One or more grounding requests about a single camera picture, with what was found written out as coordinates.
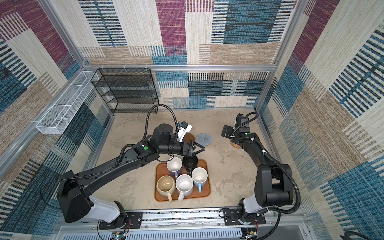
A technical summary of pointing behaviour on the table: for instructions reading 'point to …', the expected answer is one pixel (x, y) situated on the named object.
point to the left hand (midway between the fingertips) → (200, 147)
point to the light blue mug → (199, 176)
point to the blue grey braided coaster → (203, 139)
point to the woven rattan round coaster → (234, 144)
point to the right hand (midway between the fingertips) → (230, 133)
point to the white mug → (184, 186)
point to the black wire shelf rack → (127, 90)
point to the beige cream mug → (165, 186)
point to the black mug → (190, 163)
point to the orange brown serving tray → (161, 170)
